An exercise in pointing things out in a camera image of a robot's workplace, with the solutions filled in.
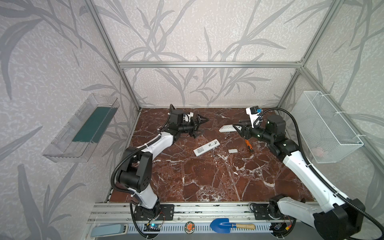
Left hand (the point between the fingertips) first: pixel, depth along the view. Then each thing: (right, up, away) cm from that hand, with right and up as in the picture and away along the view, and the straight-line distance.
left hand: (209, 121), depth 81 cm
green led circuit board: (-28, -51, -10) cm, 60 cm away
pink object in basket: (+53, -15, -8) cm, 56 cm away
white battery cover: (+16, -19, +15) cm, 29 cm away
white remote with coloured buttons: (+9, -3, -5) cm, 11 cm away
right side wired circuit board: (+35, -54, -8) cm, 65 cm away
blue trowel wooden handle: (+6, -50, -11) cm, 51 cm away
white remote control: (-1, -17, +15) cm, 23 cm away
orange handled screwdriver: (+27, -15, +15) cm, 34 cm away
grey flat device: (-48, -49, -15) cm, 70 cm away
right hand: (+14, +2, -8) cm, 16 cm away
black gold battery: (+13, -11, +21) cm, 27 cm away
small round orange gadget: (-10, -50, -12) cm, 52 cm away
